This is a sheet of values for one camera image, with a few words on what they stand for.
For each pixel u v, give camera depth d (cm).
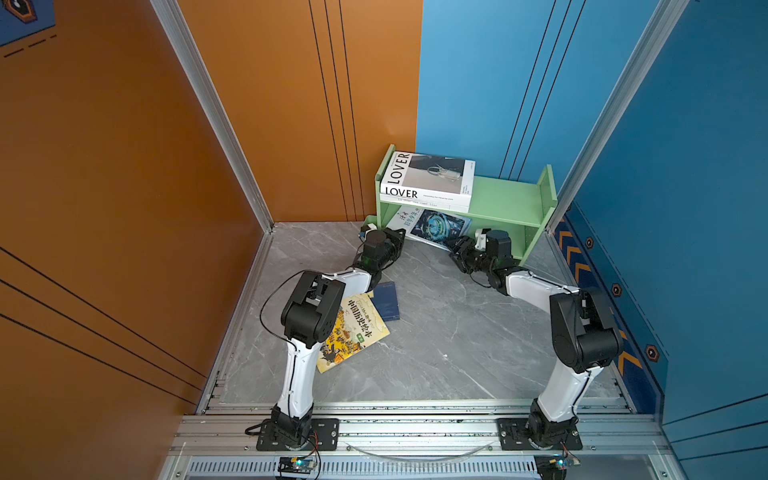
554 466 71
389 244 79
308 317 56
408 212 105
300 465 71
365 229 96
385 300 97
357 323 91
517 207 89
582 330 50
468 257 85
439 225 102
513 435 73
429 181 85
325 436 73
